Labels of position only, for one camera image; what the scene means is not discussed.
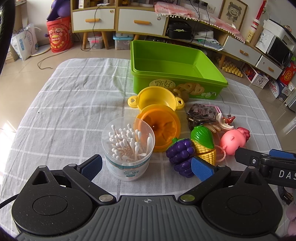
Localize cartoon print tall cup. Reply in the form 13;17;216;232
245;20;260;43

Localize clear storage box pink lid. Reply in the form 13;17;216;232
87;35;104;50

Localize purple toy grapes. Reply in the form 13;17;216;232
166;138;197;178

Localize red hanging decoration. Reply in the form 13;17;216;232
254;0;265;21

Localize white printer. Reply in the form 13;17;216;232
262;19;295;47

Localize blue white carton box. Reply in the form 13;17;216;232
268;79;292;101

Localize pink checked cloth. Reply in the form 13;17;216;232
154;1;245;43

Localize red bucket with face print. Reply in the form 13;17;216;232
46;16;74;53

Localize beige plastic hair clip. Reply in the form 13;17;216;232
203;124;221;133

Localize brown round toy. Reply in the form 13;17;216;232
174;89;190;102

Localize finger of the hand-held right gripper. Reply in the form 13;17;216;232
269;149;296;161
235;147;263;167

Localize black case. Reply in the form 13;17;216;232
167;21;193;39

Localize grey fridge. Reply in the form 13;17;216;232
284;88;296;112

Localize clear cotton swab container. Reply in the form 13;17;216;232
101;116;155;182

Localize green plastic box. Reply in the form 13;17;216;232
130;40;229;100

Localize black cable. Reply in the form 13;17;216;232
80;6;102;50

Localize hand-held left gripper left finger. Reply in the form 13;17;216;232
23;154;117;206

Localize yellow toy pot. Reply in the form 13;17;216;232
128;86;185;112

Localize white round stand base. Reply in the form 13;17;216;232
30;44;53;57

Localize framed cartoon picture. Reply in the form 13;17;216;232
218;0;248;29

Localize black microwave oven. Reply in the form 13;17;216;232
266;36;294;67

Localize white shopping bag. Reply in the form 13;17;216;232
10;23;38;61

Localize yellow egg cartons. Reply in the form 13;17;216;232
216;57;243;77

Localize red gift box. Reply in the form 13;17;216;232
279;61;296;92

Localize stack of folded cloths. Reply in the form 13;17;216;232
192;28;223;50

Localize pink fuzzy clothing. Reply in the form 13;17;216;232
287;204;296;235

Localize grey checked tablecloth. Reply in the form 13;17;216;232
0;58;284;232

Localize purple plush toy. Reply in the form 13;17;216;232
46;0;72;21

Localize wall socket strip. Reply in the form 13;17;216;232
192;0;215;13

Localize pink toy pig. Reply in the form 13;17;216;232
214;127;250;166

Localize wooden cabinet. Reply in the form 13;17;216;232
70;0;285;80

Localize white printed cover cloth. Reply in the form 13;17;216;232
255;29;274;55

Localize clear storage box blue lid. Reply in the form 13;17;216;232
113;33;134;50

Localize white red carton box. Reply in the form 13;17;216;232
242;64;270;88

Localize toy corn cob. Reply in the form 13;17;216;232
190;126;217;166

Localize brown floor cable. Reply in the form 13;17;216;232
38;50;81;70

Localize white drawer orange handle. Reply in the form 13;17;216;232
255;56;284;79
118;8;167;36
223;37;263;67
72;9;115;32

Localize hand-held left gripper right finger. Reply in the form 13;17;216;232
178;156;271;206

